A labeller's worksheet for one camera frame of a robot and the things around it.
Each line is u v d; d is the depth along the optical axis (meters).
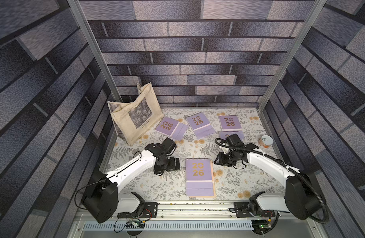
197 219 0.71
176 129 1.06
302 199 0.41
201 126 1.08
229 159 0.73
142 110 0.96
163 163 0.68
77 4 0.69
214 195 0.79
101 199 0.41
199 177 0.83
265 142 0.94
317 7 0.70
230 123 1.09
